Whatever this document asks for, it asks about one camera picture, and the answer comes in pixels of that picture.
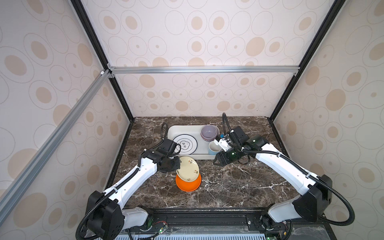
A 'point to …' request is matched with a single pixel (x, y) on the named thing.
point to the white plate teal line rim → (188, 143)
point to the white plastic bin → (202, 152)
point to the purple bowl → (208, 132)
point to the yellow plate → (189, 170)
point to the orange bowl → (188, 186)
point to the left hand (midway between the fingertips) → (182, 164)
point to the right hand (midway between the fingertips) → (218, 160)
